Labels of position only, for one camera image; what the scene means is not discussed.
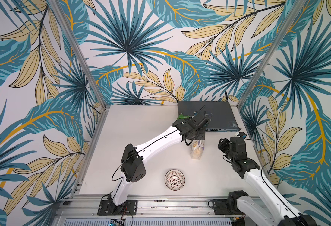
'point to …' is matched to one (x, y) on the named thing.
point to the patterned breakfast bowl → (174, 180)
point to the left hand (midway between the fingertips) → (200, 136)
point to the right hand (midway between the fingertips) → (214, 141)
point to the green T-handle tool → (181, 116)
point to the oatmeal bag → (196, 149)
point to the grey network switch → (221, 116)
